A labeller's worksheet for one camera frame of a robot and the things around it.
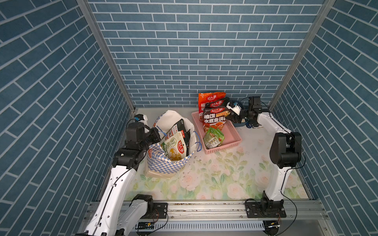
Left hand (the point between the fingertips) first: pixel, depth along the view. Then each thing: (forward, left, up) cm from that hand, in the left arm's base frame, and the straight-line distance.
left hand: (163, 129), depth 73 cm
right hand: (+22, -39, -11) cm, 46 cm away
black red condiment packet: (+20, -29, -10) cm, 36 cm away
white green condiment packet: (-2, -5, -15) cm, 15 cm away
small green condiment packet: (+9, -29, -21) cm, 37 cm away
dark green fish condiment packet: (+8, -8, -8) cm, 14 cm away
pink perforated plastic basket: (+13, -42, -26) cm, 51 cm away
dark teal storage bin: (+22, -51, -20) cm, 59 cm away
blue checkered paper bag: (-15, +1, -9) cm, 17 cm away
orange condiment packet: (+29, -24, -4) cm, 38 cm away
